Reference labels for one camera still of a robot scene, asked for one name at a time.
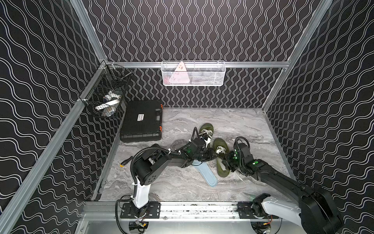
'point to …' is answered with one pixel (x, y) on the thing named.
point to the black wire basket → (109, 77)
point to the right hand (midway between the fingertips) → (219, 156)
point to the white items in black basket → (110, 101)
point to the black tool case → (142, 121)
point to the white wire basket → (193, 73)
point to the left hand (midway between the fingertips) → (220, 154)
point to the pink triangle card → (180, 75)
